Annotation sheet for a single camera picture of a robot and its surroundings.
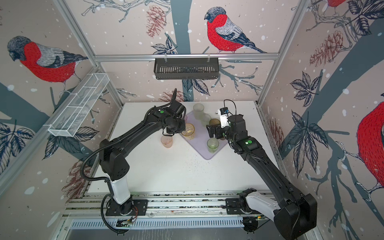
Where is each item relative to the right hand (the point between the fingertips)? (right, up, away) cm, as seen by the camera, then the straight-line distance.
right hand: (213, 125), depth 77 cm
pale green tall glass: (-7, +10, +30) cm, 32 cm away
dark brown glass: (+3, +1, +21) cm, 21 cm away
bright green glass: (+2, -14, +17) cm, 22 cm away
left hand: (-16, -3, +6) cm, 17 cm away
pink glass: (-29, -12, +20) cm, 37 cm away
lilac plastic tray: (-7, -11, +18) cm, 22 cm away
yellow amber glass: (-13, -5, +5) cm, 15 cm away
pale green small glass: (-2, +2, +33) cm, 33 cm away
